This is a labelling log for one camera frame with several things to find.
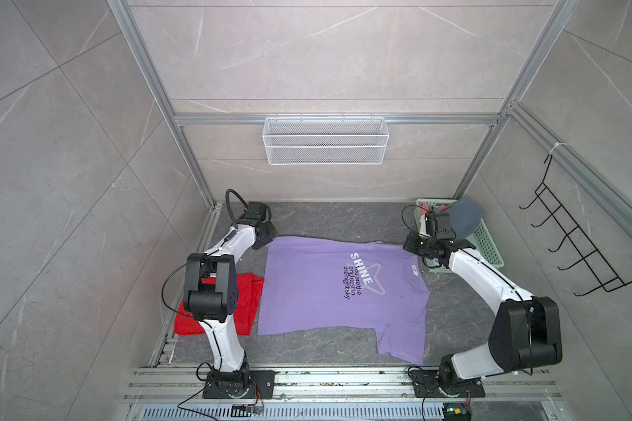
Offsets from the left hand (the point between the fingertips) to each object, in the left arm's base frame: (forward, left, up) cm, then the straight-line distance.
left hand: (269, 229), depth 99 cm
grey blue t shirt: (+3, -78, +1) cm, 78 cm away
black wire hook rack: (-30, -85, +25) cm, 94 cm away
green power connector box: (-59, -55, -9) cm, 81 cm away
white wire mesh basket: (+27, -21, +20) cm, 40 cm away
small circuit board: (-56, +4, -11) cm, 57 cm away
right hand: (-10, -50, +5) cm, 51 cm away
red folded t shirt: (-21, +6, -7) cm, 23 cm away
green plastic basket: (-4, -85, -5) cm, 85 cm away
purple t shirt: (-18, -19, -10) cm, 28 cm away
